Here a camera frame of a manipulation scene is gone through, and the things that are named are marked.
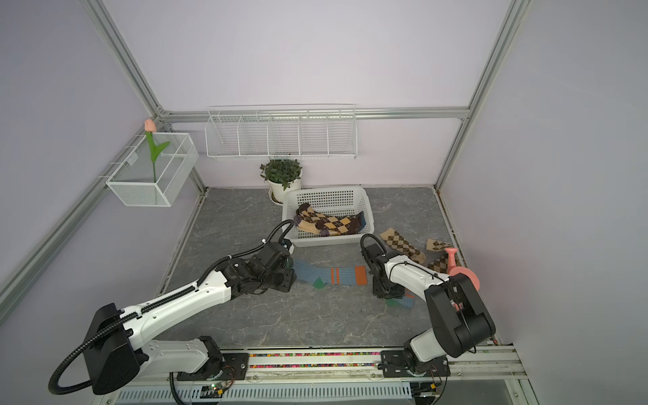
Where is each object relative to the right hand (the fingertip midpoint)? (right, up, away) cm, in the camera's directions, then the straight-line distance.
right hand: (389, 290), depth 88 cm
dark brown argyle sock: (-30, +24, +17) cm, 42 cm away
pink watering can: (+19, +9, -7) cm, 22 cm away
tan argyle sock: (+7, +15, +13) cm, 21 cm away
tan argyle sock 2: (+21, +8, +6) cm, 23 cm away
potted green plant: (-41, +43, +14) cm, 61 cm away
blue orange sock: (-26, +4, +5) cm, 27 cm away
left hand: (-34, +7, -9) cm, 35 cm away
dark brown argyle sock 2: (-22, +22, +14) cm, 34 cm away
